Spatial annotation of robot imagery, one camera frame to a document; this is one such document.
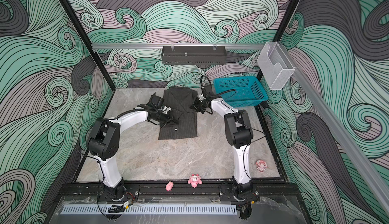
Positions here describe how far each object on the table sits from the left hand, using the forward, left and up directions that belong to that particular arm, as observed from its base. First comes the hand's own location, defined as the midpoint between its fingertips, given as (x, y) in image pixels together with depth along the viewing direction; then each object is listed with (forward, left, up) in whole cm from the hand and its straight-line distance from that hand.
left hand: (179, 122), depth 89 cm
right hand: (+13, -6, 0) cm, 14 cm away
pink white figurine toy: (-22, -45, -6) cm, 51 cm away
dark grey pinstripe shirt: (+24, +2, -8) cm, 25 cm away
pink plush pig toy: (-30, -9, -6) cm, 32 cm away
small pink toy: (-33, +3, -8) cm, 34 cm away
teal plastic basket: (+36, -53, -8) cm, 65 cm away
